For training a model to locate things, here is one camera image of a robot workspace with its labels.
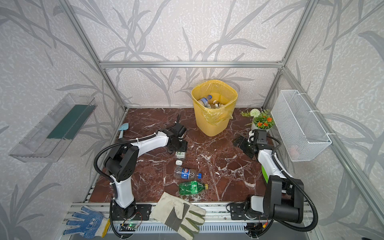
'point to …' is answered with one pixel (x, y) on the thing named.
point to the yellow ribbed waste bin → (211, 121)
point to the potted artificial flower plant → (262, 119)
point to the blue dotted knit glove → (94, 224)
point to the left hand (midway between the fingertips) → (185, 144)
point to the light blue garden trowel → (124, 126)
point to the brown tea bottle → (217, 104)
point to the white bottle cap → (179, 162)
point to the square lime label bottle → (180, 154)
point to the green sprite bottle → (191, 187)
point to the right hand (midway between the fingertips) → (238, 140)
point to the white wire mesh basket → (302, 137)
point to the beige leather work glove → (183, 218)
